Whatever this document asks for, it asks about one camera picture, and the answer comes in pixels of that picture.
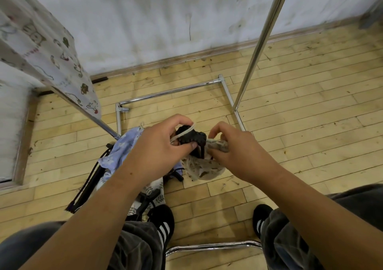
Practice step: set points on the person's left hand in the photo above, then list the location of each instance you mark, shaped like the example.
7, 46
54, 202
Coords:
155, 156

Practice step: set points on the person's right hand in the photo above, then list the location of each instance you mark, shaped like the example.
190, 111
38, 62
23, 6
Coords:
245, 156

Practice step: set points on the chrome clothes rack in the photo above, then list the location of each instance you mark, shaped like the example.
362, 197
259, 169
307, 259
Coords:
266, 30

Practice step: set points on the person's right forearm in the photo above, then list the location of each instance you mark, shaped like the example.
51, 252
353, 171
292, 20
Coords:
326, 216

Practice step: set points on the person's left forearm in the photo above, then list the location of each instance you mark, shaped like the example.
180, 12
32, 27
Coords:
83, 225

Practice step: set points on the black striped right shoe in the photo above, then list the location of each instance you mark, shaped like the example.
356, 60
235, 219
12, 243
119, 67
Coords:
261, 216

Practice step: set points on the black striped shoe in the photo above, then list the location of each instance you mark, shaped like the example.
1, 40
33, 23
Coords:
163, 219
261, 216

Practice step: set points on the black striped left shoe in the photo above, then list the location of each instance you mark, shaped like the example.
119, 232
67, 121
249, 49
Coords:
163, 219

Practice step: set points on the black baseboard strip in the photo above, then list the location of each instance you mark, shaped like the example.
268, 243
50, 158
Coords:
100, 80

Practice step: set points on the grey metal furniture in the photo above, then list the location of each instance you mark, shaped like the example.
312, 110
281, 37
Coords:
372, 15

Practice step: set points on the chrome chair frame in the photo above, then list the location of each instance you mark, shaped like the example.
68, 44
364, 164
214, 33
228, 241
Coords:
212, 245

